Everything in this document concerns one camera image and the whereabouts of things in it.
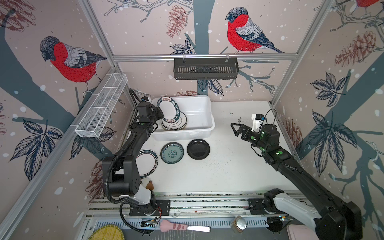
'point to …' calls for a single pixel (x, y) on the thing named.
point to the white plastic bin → (198, 111)
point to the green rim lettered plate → (169, 109)
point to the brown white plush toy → (150, 185)
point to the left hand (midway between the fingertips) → (160, 107)
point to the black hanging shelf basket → (205, 70)
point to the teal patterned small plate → (172, 152)
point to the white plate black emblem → (180, 123)
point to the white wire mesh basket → (111, 87)
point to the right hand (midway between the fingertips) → (234, 127)
